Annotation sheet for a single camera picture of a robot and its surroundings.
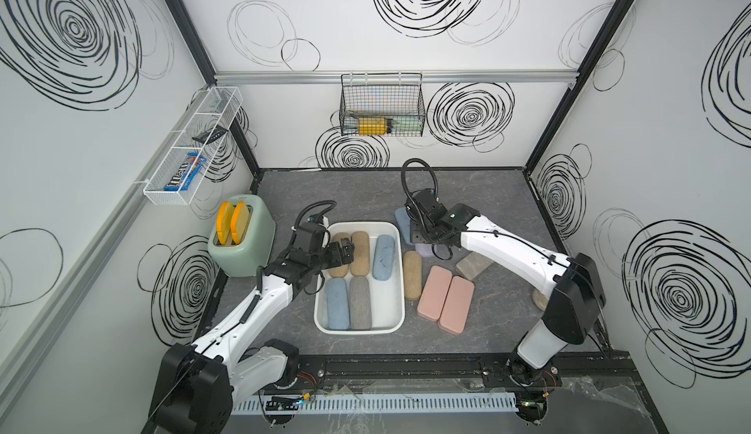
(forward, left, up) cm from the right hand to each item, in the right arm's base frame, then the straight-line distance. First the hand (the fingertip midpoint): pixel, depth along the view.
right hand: (423, 230), depth 84 cm
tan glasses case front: (-2, +19, -11) cm, 22 cm away
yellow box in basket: (+26, +15, +18) cm, 35 cm away
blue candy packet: (-1, +60, +21) cm, 64 cm away
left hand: (-5, +24, -3) cm, 25 cm away
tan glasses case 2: (-8, +24, -11) cm, 28 cm away
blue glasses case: (-18, +24, -11) cm, 32 cm away
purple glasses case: (-7, 0, +1) cm, 7 cm away
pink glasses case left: (-14, -4, -13) cm, 19 cm away
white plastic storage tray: (-15, +10, -13) cm, 22 cm away
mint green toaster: (-10, +53, -3) cm, 54 cm away
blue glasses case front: (-3, +12, -12) cm, 17 cm away
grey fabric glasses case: (-18, +18, -12) cm, 28 cm away
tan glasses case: (-8, +2, -13) cm, 15 cm away
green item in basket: (+26, +5, +18) cm, 32 cm away
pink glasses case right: (-16, -10, -14) cm, 24 cm away
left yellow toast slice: (-3, +55, +7) cm, 55 cm away
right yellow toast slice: (-3, +51, +6) cm, 51 cm away
